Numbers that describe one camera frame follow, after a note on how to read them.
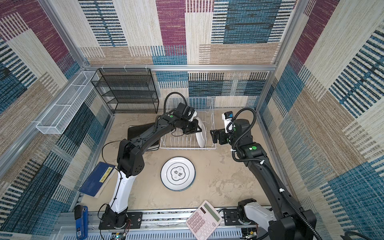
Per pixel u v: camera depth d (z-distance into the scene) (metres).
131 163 0.55
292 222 0.37
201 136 0.90
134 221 0.73
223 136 0.67
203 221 0.71
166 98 0.81
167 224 0.73
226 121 0.67
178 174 0.87
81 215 0.72
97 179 0.85
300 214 0.37
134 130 1.00
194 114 0.78
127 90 1.09
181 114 0.74
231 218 0.73
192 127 0.81
